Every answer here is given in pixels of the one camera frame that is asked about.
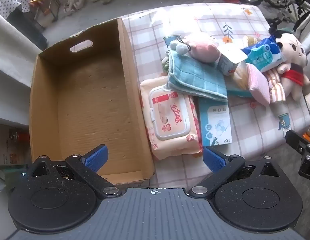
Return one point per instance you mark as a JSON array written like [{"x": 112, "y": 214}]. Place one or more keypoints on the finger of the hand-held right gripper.
[{"x": 295, "y": 138}]

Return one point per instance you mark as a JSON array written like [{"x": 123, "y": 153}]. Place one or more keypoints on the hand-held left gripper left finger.
[{"x": 96, "y": 158}]

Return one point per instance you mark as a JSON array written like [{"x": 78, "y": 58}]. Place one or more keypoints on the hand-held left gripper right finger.
[{"x": 213, "y": 158}]

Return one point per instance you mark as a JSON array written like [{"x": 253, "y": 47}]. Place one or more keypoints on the brown cardboard box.
[{"x": 90, "y": 92}]

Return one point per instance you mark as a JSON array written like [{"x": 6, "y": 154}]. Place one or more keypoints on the pink plush toy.
[{"x": 202, "y": 48}]

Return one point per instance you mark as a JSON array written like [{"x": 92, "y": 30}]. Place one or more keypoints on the white blue plaster box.
[{"x": 215, "y": 122}]

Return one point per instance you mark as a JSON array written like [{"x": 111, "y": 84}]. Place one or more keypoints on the blond doll striped pink outfit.
[{"x": 276, "y": 91}]

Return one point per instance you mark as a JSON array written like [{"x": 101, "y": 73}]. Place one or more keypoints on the pink wet wipes pack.
[{"x": 170, "y": 120}]

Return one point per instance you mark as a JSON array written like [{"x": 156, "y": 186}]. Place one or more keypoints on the pink folded cloth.
[{"x": 258, "y": 85}]

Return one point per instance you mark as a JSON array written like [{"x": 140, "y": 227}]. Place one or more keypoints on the teal checked towel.
[{"x": 195, "y": 80}]

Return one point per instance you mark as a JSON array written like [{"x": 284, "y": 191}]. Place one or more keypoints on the black-haired plush doll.
[{"x": 292, "y": 52}]

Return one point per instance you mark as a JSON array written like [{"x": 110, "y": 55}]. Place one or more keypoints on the blue tissue pack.
[{"x": 263, "y": 55}]

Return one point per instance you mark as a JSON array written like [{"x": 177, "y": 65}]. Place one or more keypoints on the green patterned scrunchie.
[{"x": 165, "y": 65}]

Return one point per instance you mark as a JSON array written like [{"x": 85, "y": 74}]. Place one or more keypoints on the grey cloth cover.
[{"x": 10, "y": 50}]

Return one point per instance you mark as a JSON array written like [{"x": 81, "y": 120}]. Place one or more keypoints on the checked floral tablecloth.
[{"x": 155, "y": 30}]

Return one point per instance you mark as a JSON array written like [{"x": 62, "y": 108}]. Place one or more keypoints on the dark bin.
[{"x": 27, "y": 30}]

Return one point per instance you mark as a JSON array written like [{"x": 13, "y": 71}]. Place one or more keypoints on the white sandal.
[
  {"x": 69, "y": 8},
  {"x": 79, "y": 0}
]

